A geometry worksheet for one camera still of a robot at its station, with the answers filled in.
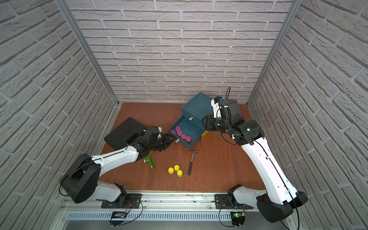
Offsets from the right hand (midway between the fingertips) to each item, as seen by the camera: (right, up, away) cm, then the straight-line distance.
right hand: (208, 120), depth 67 cm
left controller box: (-46, -50, +4) cm, 68 cm away
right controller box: (+16, -50, +4) cm, 52 cm away
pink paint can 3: (-15, -9, +23) cm, 29 cm away
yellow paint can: (-17, -29, +16) cm, 37 cm away
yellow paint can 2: (-15, -31, +14) cm, 37 cm away
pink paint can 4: (-13, -11, +21) cm, 27 cm away
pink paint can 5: (-9, -12, +21) cm, 26 cm away
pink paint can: (-17, -6, +26) cm, 31 cm away
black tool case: (-57, -13, +26) cm, 64 cm away
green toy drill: (-34, -25, +19) cm, 46 cm away
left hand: (-16, -11, +17) cm, 26 cm away
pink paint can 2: (-19, -8, +23) cm, 31 cm away
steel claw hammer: (-8, -29, +19) cm, 35 cm away
